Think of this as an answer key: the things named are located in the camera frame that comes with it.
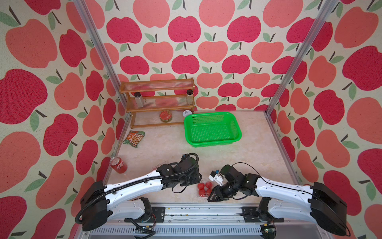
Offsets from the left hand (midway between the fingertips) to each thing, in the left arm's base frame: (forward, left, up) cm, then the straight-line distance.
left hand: (202, 183), depth 74 cm
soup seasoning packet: (+35, +46, -10) cm, 58 cm away
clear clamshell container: (+1, -2, -11) cm, 11 cm away
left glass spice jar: (+52, +41, +11) cm, 67 cm away
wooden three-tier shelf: (+65, +32, -3) cm, 72 cm away
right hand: (-8, -4, -7) cm, 11 cm away
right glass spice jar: (+55, +6, +11) cm, 56 cm away
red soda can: (+11, +46, -2) cm, 47 cm away
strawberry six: (-2, -1, -9) cm, 9 cm away
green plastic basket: (+44, -11, -11) cm, 47 cm away
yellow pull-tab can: (+54, +8, -4) cm, 55 cm away
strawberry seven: (+2, -5, -9) cm, 10 cm away
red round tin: (+54, +25, -7) cm, 60 cm away
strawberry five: (+2, 0, -10) cm, 10 cm away
